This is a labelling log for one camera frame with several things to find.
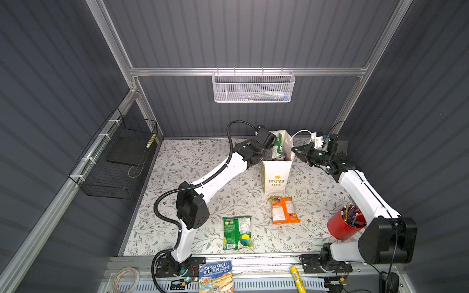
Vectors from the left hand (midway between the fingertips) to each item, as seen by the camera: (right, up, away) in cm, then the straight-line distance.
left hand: (267, 150), depth 83 cm
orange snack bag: (+8, -28, +4) cm, 30 cm away
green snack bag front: (-14, -37, -2) cm, 40 cm away
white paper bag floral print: (+4, -11, -1) cm, 12 cm away
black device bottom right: (+43, -50, -16) cm, 68 cm away
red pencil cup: (+28, -29, -12) cm, 43 cm away
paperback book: (-22, -50, -14) cm, 56 cm away
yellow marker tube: (+10, -52, -13) cm, 54 cm away
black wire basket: (-64, -6, -11) cm, 65 cm away
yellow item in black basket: (-53, +4, -1) cm, 53 cm away
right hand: (+11, 0, -4) cm, 12 cm away
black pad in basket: (-62, 0, -2) cm, 62 cm away
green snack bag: (+6, +3, +4) cm, 8 cm away
